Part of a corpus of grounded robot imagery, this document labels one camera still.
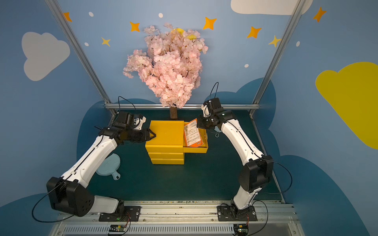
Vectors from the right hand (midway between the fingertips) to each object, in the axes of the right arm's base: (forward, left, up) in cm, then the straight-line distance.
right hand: (199, 122), depth 83 cm
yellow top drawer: (-14, -2, -6) cm, 16 cm away
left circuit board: (-51, +38, -25) cm, 68 cm away
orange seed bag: (-7, +3, -5) cm, 9 cm away
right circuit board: (-47, -23, -26) cm, 59 cm away
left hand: (-9, +26, -3) cm, 27 cm away
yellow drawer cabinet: (-16, +16, -4) cm, 23 cm away
